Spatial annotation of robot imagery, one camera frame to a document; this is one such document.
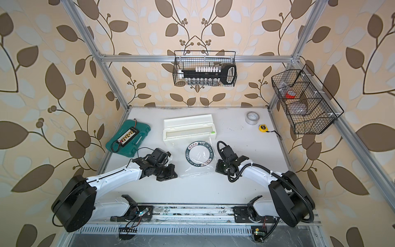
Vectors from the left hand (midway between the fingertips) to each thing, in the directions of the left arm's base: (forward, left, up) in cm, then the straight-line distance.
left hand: (176, 174), depth 83 cm
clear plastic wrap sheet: (+6, -3, -5) cm, 8 cm away
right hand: (+5, -23, -4) cm, 24 cm away
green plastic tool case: (+18, +41, 0) cm, 45 cm away
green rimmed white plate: (+13, -12, -1) cm, 18 cm away
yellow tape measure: (+33, -56, -1) cm, 65 cm away
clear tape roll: (+44, -50, -2) cm, 67 cm away
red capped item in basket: (+32, -61, +29) cm, 75 cm away
